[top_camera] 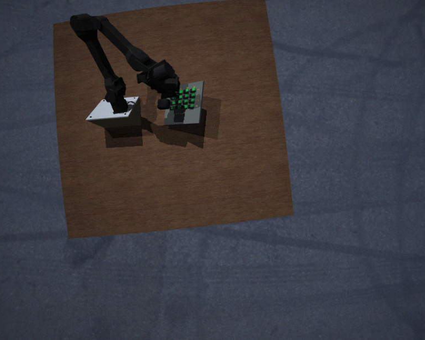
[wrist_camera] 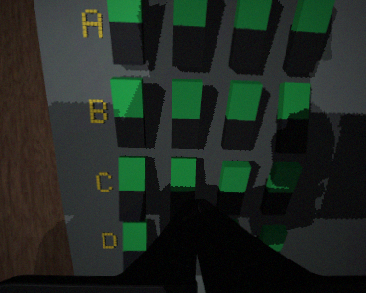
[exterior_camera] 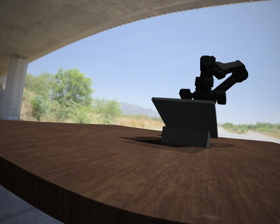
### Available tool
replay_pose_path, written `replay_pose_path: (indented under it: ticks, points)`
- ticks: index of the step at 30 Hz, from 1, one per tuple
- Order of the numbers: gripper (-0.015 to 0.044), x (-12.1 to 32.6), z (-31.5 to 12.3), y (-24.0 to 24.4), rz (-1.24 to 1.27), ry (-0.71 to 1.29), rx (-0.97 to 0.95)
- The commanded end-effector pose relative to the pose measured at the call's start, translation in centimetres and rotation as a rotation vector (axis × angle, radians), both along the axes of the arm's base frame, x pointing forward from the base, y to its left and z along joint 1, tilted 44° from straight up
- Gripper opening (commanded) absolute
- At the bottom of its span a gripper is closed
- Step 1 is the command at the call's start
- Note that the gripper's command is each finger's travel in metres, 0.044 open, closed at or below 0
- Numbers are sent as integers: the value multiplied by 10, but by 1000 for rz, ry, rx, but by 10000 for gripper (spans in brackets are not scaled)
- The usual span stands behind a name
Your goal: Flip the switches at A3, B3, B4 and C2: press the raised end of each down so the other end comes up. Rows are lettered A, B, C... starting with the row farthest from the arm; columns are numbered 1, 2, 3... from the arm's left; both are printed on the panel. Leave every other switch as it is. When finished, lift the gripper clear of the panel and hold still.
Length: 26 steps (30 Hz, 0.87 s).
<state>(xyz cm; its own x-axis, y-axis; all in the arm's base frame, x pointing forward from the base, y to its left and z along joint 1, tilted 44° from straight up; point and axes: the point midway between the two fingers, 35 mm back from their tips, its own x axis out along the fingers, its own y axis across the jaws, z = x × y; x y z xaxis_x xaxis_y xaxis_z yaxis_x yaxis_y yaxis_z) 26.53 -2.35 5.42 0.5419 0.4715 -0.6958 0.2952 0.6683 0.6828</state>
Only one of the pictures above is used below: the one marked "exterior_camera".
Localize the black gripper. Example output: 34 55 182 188
179 88 226 105

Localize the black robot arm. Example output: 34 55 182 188
195 55 248 94

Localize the grey switch panel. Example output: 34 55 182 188
152 97 218 148

